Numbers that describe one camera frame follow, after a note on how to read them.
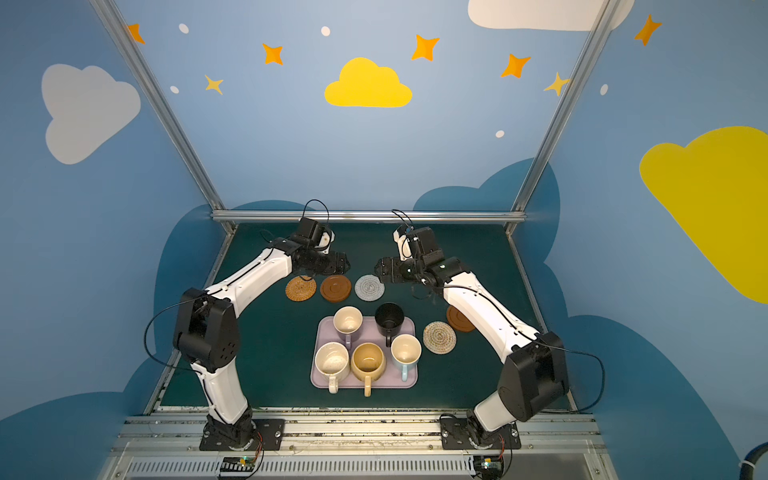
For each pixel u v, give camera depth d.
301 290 1.02
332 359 0.86
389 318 0.90
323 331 0.93
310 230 0.73
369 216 1.55
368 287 1.04
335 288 1.03
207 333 0.49
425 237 0.63
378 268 0.80
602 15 0.70
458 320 0.96
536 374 0.43
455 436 0.74
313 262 0.78
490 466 0.73
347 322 0.92
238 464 0.73
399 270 0.73
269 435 0.74
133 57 0.75
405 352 0.87
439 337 0.91
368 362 0.86
